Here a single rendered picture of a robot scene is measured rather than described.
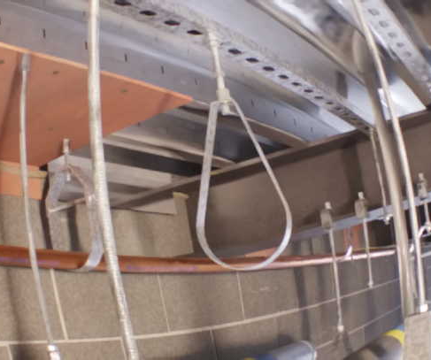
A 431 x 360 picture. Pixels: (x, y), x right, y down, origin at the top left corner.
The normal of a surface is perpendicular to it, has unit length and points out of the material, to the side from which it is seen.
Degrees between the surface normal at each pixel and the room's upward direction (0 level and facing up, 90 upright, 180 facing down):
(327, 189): 90
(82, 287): 90
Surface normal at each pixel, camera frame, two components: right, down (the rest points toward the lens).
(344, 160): -0.53, -0.10
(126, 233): 0.83, -0.25
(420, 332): -0.47, -0.62
